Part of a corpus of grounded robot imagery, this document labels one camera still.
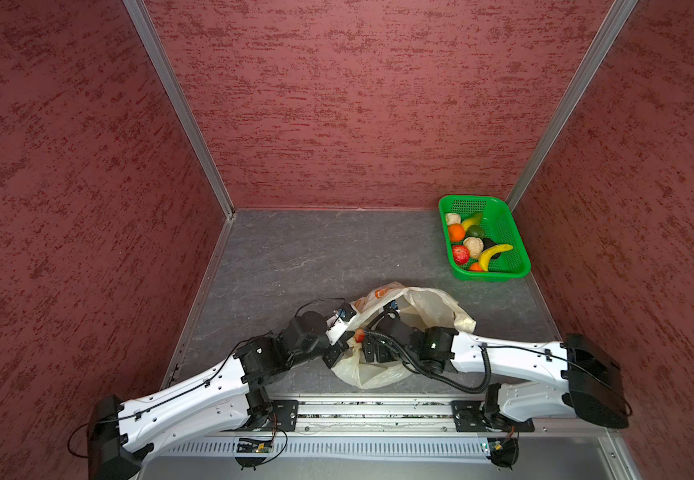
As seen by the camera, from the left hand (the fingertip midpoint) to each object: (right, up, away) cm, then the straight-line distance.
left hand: (349, 337), depth 74 cm
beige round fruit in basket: (+39, +33, +38) cm, 64 cm away
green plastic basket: (+58, +30, +40) cm, 77 cm away
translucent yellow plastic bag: (+21, +5, +9) cm, 24 cm away
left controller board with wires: (-24, -27, -1) cm, 36 cm away
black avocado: (+49, +23, +30) cm, 62 cm away
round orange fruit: (+39, +27, +33) cm, 58 cm away
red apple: (+38, +20, +27) cm, 50 cm away
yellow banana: (+46, +19, +25) cm, 56 cm away
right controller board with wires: (+37, -26, -4) cm, 46 cm away
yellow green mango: (+49, +33, +40) cm, 71 cm away
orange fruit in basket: (+43, +15, +26) cm, 53 cm away
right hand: (+7, -6, +5) cm, 10 cm away
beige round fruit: (+44, +22, +30) cm, 58 cm away
